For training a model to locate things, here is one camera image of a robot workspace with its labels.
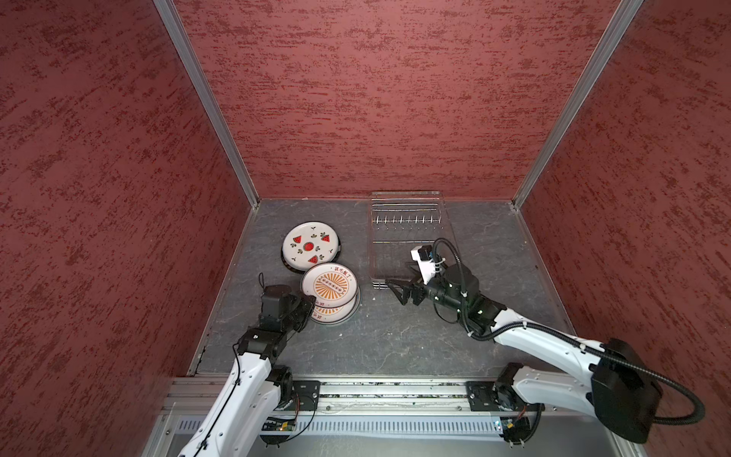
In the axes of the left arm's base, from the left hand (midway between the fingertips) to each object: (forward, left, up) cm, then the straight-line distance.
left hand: (318, 301), depth 82 cm
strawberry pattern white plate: (+26, +7, -6) cm, 27 cm away
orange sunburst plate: (-1, -4, -7) cm, 8 cm away
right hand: (+3, -22, +9) cm, 24 cm away
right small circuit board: (-29, -53, -10) cm, 61 cm away
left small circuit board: (-29, +8, -10) cm, 32 cm away
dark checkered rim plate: (+14, +9, -6) cm, 18 cm away
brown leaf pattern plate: (+6, -3, -2) cm, 7 cm away
